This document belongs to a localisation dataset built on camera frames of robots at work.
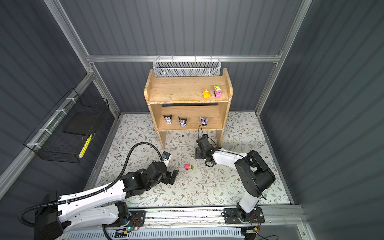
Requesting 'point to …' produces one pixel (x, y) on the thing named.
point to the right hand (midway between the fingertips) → (202, 152)
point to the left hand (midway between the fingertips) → (171, 168)
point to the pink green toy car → (188, 167)
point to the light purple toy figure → (204, 121)
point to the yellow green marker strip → (83, 150)
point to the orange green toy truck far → (202, 150)
